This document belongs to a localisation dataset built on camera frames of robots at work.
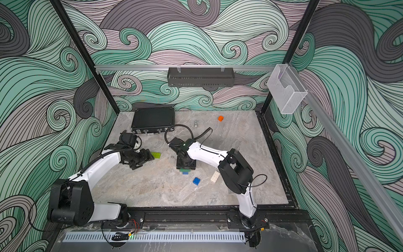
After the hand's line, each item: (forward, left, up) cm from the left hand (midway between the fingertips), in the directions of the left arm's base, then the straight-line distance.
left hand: (149, 159), depth 86 cm
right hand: (-4, -19, -5) cm, 20 cm away
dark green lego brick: (-4, -20, -5) cm, 21 cm away
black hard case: (+33, +7, -4) cm, 34 cm away
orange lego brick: (+38, -44, -7) cm, 59 cm away
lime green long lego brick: (+6, -1, -7) cm, 9 cm away
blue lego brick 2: (-10, -27, -6) cm, 29 cm away
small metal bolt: (+31, -25, -7) cm, 41 cm away
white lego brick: (-7, -38, -6) cm, 39 cm away
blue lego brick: (-4, -20, -8) cm, 22 cm away
